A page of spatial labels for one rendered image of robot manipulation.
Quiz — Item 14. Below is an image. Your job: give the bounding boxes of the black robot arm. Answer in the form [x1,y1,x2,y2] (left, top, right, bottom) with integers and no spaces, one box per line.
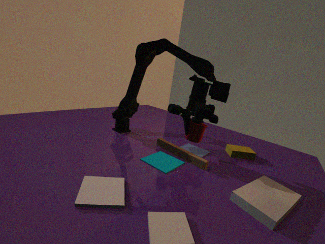
[112,39,231,134]

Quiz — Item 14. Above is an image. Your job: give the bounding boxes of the red cup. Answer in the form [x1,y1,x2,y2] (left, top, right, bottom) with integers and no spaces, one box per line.
[185,121,208,143]

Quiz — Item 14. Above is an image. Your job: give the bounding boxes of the brown flat bar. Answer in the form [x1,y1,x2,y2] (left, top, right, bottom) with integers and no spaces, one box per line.
[157,138,209,170]

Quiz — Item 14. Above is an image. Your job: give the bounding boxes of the tan flat square pad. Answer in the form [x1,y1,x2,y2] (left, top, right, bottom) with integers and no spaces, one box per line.
[75,176,125,208]

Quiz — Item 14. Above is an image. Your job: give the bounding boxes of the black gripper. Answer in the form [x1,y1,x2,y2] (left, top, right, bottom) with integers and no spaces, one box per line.
[168,94,218,135]

